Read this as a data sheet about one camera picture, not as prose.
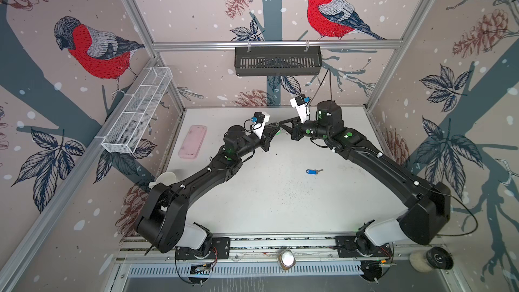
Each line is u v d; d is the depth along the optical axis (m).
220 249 0.73
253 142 0.65
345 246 0.73
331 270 0.70
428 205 0.40
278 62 1.06
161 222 0.42
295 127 0.67
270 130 0.72
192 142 1.04
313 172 0.93
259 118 0.65
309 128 0.63
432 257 0.62
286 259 0.64
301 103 0.64
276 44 0.92
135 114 0.76
